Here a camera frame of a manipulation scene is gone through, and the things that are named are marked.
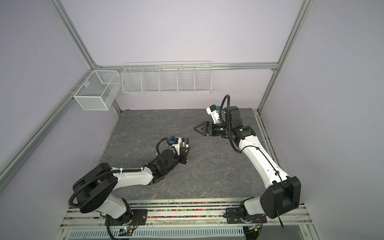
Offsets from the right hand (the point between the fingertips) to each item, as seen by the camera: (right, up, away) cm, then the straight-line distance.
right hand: (198, 130), depth 74 cm
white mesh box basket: (-67, +26, +26) cm, 77 cm away
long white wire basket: (-5, +37, +32) cm, 49 cm away
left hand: (-5, -11, +10) cm, 16 cm away
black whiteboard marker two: (-6, -9, +9) cm, 14 cm away
